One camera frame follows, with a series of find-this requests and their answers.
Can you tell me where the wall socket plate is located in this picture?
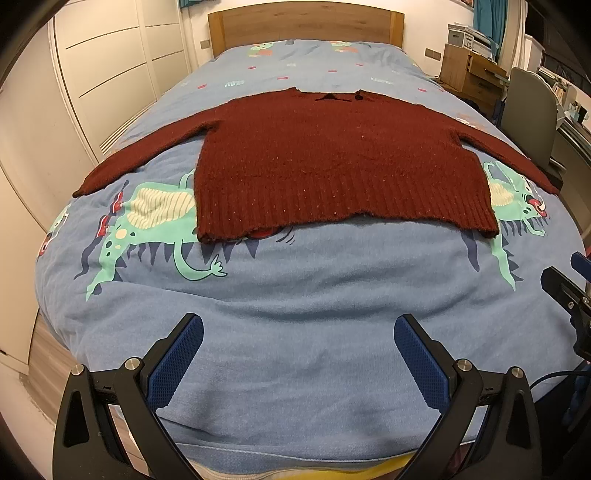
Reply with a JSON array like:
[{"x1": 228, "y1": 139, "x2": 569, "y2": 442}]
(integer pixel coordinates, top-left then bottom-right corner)
[{"x1": 425, "y1": 48, "x2": 442, "y2": 61}]

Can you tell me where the white printer box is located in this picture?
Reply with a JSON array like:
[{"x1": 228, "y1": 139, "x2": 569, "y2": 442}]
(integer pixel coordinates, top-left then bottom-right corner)
[{"x1": 448, "y1": 23, "x2": 494, "y2": 60}]

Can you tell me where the wooden headboard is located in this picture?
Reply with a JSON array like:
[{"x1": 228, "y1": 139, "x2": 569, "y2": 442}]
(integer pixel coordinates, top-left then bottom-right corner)
[{"x1": 207, "y1": 1, "x2": 405, "y2": 57}]

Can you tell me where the teal curtain right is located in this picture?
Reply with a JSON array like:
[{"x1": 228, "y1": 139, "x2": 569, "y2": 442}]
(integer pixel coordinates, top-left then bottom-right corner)
[{"x1": 473, "y1": 0, "x2": 508, "y2": 60}]

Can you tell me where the black cable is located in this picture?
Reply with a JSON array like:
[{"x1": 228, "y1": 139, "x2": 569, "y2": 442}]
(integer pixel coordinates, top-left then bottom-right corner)
[{"x1": 528, "y1": 368, "x2": 588, "y2": 398}]

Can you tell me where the dark red knit sweater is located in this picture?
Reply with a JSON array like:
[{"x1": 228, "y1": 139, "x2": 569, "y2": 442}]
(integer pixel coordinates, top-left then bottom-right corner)
[{"x1": 78, "y1": 88, "x2": 553, "y2": 243}]

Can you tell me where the wooden drawer cabinet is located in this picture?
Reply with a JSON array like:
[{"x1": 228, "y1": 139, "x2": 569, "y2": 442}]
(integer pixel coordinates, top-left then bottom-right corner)
[{"x1": 438, "y1": 44, "x2": 509, "y2": 118}]

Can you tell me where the grey desk chair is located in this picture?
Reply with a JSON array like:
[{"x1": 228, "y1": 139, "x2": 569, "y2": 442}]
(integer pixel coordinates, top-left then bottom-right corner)
[{"x1": 501, "y1": 67, "x2": 558, "y2": 170}]

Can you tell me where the white wardrobe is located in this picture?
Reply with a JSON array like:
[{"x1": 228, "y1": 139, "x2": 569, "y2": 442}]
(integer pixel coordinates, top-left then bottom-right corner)
[{"x1": 49, "y1": 0, "x2": 191, "y2": 162}]

